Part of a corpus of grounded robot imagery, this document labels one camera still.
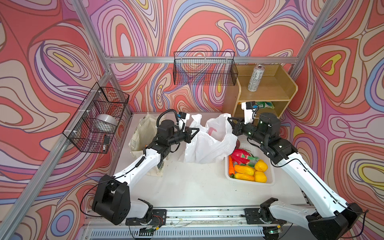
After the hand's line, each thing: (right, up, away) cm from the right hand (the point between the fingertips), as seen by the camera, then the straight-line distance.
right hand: (228, 122), depth 69 cm
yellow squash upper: (+12, -26, +13) cm, 32 cm away
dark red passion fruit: (+6, -11, +5) cm, 13 cm away
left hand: (-14, -3, +6) cm, 15 cm away
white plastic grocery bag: (-6, -10, +5) cm, 13 cm away
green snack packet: (+34, +13, +29) cm, 46 cm away
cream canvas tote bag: (-46, -5, +19) cm, 50 cm away
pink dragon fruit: (+11, -19, +15) cm, 27 cm away
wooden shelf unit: (+24, +21, +17) cm, 36 cm away
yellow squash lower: (+10, -30, +13) cm, 34 cm away
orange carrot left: (+6, -26, +19) cm, 32 cm away
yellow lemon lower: (+18, -28, +8) cm, 35 cm away
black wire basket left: (-68, -5, -3) cm, 68 cm away
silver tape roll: (-59, 0, +1) cm, 59 cm away
